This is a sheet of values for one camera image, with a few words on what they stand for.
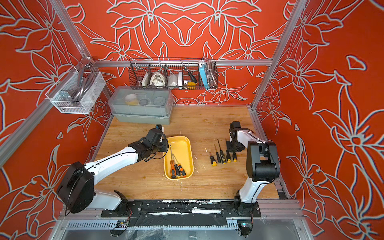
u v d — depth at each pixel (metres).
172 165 0.84
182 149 0.90
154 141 0.66
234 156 0.90
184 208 0.74
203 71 0.83
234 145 0.82
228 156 0.91
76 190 0.42
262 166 0.48
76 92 0.78
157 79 0.91
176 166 0.84
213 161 0.87
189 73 0.95
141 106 0.96
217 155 0.92
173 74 0.96
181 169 0.83
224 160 0.88
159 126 0.78
